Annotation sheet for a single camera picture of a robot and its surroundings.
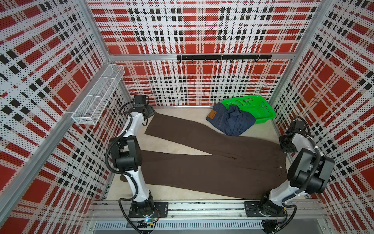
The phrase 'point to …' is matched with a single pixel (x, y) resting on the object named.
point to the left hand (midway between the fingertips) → (151, 111)
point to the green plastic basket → (254, 105)
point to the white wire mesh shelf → (89, 110)
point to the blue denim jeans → (233, 121)
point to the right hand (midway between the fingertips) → (283, 143)
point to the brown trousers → (248, 166)
